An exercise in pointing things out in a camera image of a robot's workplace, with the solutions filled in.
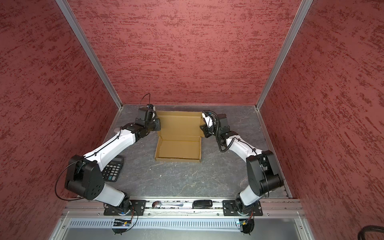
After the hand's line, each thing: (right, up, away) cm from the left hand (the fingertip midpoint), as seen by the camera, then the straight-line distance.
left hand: (157, 124), depth 88 cm
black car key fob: (+27, -41, -13) cm, 50 cm away
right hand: (+26, -2, +2) cm, 27 cm away
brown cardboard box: (+14, -8, +7) cm, 17 cm away
